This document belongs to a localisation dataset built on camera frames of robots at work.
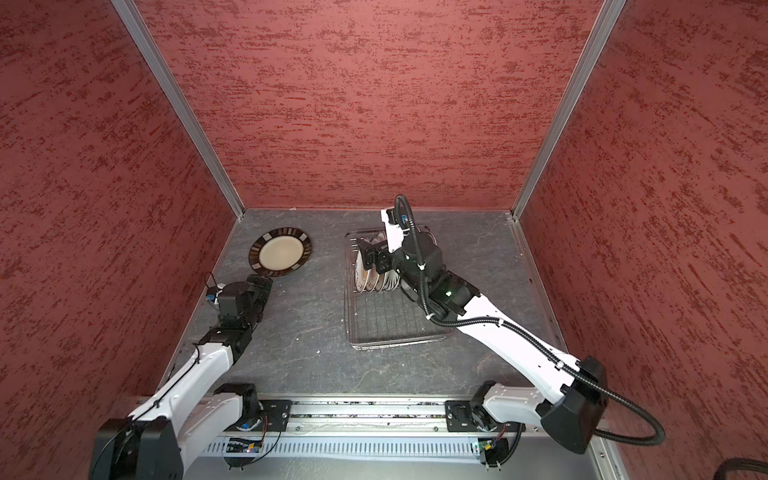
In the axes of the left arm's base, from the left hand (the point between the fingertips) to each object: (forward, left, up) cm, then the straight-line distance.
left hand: (268, 288), depth 87 cm
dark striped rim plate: (+22, +6, -11) cm, 25 cm away
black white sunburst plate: (-9, -37, +21) cm, 44 cm away
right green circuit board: (-37, -60, -11) cm, 71 cm away
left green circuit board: (-37, 0, -13) cm, 39 cm away
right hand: (+1, -33, +23) cm, 40 cm away
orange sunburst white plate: (+9, -27, -6) cm, 29 cm away
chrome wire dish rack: (-5, -35, -9) cm, 36 cm away
